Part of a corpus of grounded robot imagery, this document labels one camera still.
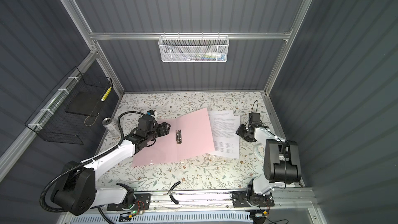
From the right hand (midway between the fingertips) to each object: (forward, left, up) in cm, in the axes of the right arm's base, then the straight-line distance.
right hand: (242, 133), depth 95 cm
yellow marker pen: (+9, +75, +27) cm, 80 cm away
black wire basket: (-5, +88, +29) cm, 92 cm away
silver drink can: (0, +77, +13) cm, 79 cm away
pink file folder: (0, +33, -1) cm, 33 cm away
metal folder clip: (-1, +39, -1) cm, 39 cm away
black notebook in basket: (+2, +82, +28) cm, 87 cm away
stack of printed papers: (+8, +10, -3) cm, 13 cm away
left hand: (-1, +45, +10) cm, 46 cm away
